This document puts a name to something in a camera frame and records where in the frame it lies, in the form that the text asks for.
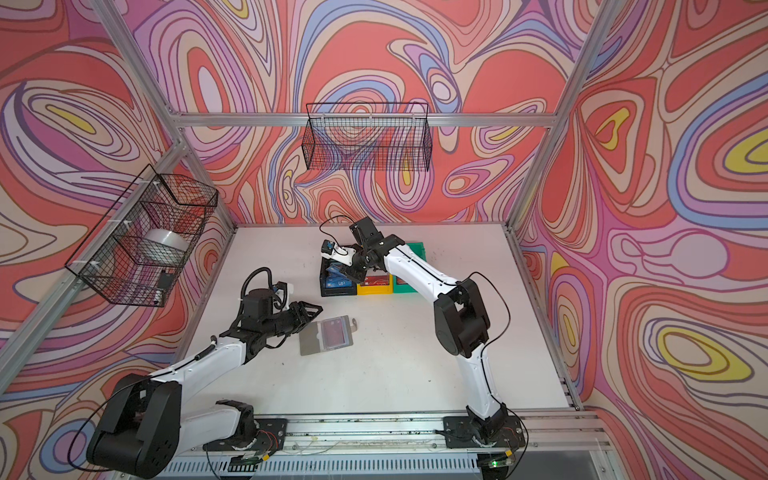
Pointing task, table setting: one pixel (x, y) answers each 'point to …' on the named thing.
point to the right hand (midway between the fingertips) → (348, 271)
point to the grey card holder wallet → (328, 333)
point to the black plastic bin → (329, 291)
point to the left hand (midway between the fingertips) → (322, 309)
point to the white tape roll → (173, 238)
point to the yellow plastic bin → (376, 289)
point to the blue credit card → (336, 277)
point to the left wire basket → (136, 253)
